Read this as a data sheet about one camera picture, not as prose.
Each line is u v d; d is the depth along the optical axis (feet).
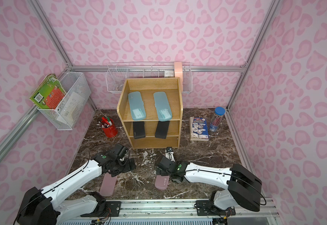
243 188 1.35
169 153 2.35
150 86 2.77
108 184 2.63
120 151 2.14
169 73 3.04
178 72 2.68
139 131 2.74
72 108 2.75
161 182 2.65
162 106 2.56
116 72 3.09
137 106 2.53
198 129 3.40
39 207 1.27
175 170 1.95
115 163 2.05
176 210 2.42
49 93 2.36
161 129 2.81
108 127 3.04
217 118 3.11
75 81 2.69
